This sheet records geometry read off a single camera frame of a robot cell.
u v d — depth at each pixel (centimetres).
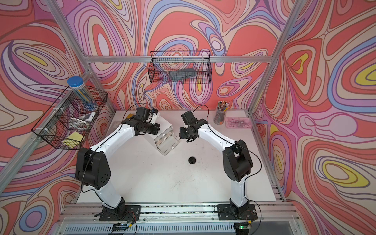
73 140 64
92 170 46
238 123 111
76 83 70
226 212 72
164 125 95
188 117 72
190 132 71
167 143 97
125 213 72
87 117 74
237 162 49
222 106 101
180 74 89
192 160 91
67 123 74
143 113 71
